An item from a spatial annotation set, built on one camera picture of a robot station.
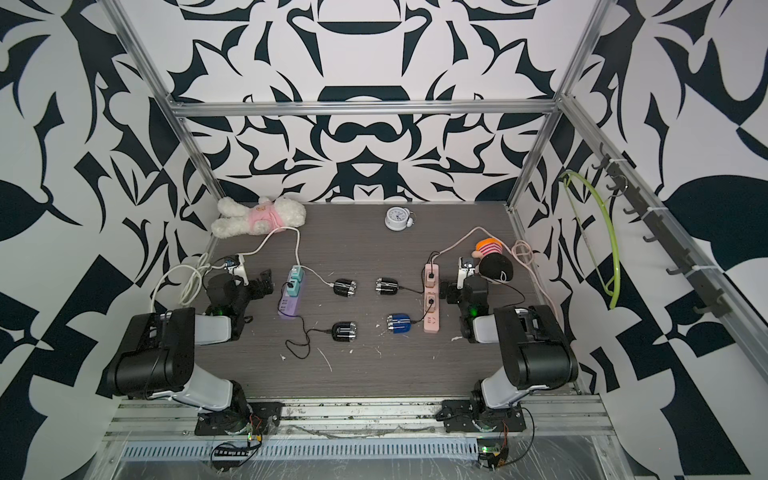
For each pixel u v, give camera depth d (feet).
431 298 2.86
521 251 3.60
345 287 3.09
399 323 2.86
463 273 2.76
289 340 2.80
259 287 2.79
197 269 3.17
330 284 3.16
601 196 2.39
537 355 1.48
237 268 2.64
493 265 3.03
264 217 3.44
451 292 2.86
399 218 3.66
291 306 2.97
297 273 3.01
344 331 2.85
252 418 2.28
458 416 2.35
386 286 3.08
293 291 2.94
